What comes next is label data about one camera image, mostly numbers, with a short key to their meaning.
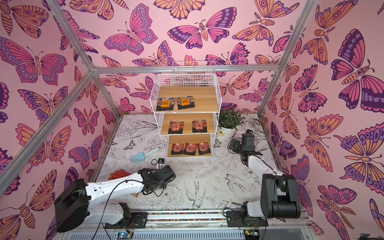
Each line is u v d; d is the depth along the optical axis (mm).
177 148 990
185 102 688
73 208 410
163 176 635
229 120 919
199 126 800
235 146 833
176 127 801
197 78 953
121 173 898
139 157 976
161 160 757
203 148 989
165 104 684
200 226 730
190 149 980
